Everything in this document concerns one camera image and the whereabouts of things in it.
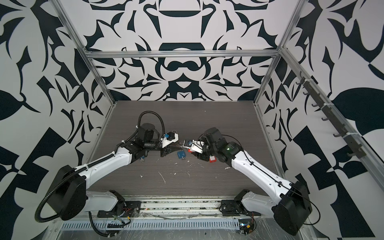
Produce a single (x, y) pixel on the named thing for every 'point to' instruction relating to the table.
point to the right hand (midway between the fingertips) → (195, 145)
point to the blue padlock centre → (181, 154)
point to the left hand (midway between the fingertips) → (181, 141)
